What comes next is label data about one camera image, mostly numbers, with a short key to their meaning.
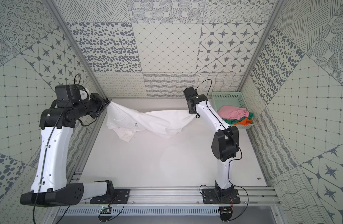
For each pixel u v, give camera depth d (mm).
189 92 757
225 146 518
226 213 725
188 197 1466
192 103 648
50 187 363
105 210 717
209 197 728
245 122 924
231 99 1185
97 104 567
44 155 379
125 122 794
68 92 455
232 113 1001
